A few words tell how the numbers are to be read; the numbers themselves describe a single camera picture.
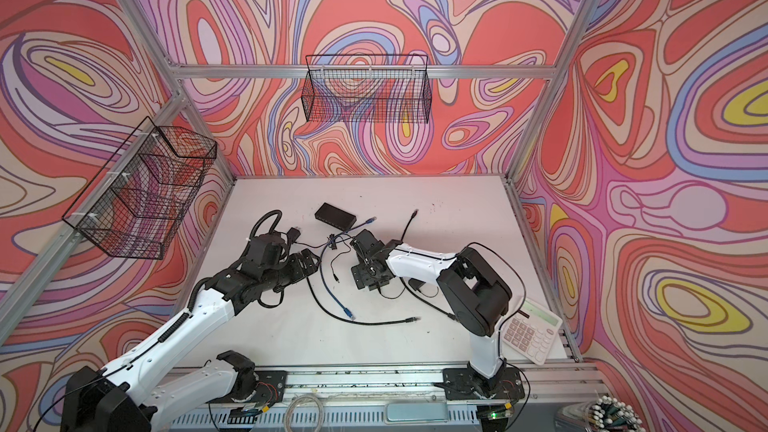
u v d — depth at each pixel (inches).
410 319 33.1
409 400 28.6
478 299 19.1
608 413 22.1
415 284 35.5
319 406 27.6
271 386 28.7
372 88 37.9
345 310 33.9
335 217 41.4
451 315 33.1
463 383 29.1
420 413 26.9
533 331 31.6
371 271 26.1
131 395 15.5
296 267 28.3
